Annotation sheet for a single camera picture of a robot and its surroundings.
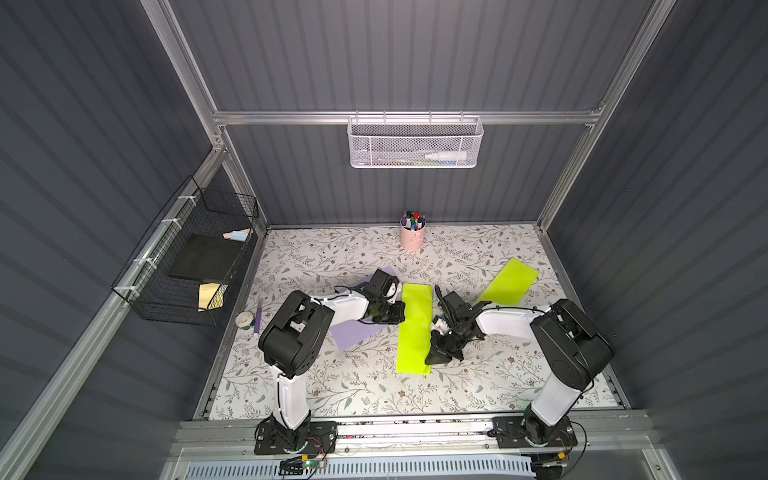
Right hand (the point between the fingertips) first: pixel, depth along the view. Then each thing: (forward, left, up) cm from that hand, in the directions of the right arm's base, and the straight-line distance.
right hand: (428, 366), depth 85 cm
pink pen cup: (+44, +4, +5) cm, 44 cm away
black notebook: (+16, +57, +29) cm, 66 cm away
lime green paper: (+28, -31, -1) cm, 42 cm away
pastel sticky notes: (+26, +53, +27) cm, 65 cm away
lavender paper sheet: (+10, +24, -1) cm, 26 cm away
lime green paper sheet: (+10, +3, 0) cm, 11 cm away
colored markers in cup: (+47, +3, +13) cm, 49 cm away
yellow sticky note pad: (+2, +47, +34) cm, 58 cm away
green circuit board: (-23, +29, +1) cm, 37 cm away
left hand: (+14, +5, +1) cm, 15 cm away
